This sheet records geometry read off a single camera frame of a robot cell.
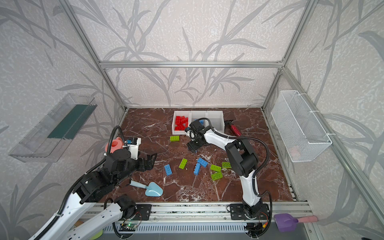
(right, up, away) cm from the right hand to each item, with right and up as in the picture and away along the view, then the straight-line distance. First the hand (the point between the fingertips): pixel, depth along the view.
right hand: (194, 141), depth 97 cm
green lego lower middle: (+14, -15, -8) cm, 22 cm away
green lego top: (-14, +1, +4) cm, 14 cm away
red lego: (-12, +14, +11) cm, 22 cm away
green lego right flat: (+20, -14, -8) cm, 25 cm away
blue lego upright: (+2, -15, -12) cm, 19 cm away
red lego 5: (-12, +8, +8) cm, 17 cm away
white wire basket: (+47, +9, -34) cm, 59 cm away
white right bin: (+16, +15, +16) cm, 27 cm away
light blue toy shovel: (-22, -24, -18) cm, 37 cm away
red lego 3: (-7, +13, +12) cm, 19 cm away
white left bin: (-14, +18, +11) cm, 26 cm away
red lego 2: (-9, +15, +13) cm, 21 cm away
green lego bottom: (+14, -18, -12) cm, 26 cm away
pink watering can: (-45, 0, -10) cm, 46 cm away
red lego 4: (-9, +8, +8) cm, 15 cm away
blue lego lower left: (-15, -16, -8) cm, 24 cm away
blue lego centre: (+6, -12, -7) cm, 15 cm away
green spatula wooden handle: (-42, -39, -30) cm, 65 cm away
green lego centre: (-6, -13, -7) cm, 16 cm away
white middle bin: (+2, +18, +11) cm, 21 cm away
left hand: (-18, -1, -27) cm, 33 cm away
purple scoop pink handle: (+44, -35, -27) cm, 63 cm away
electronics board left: (-30, -38, -26) cm, 55 cm away
